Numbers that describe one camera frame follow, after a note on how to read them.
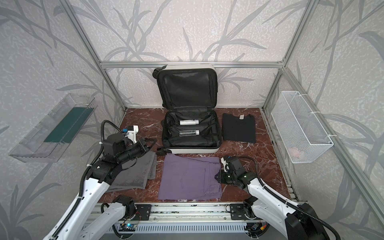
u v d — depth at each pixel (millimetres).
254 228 754
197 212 753
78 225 417
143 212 735
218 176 823
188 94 988
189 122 1081
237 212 735
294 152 731
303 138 607
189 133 1019
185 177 831
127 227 707
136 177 825
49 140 630
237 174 651
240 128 1083
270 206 485
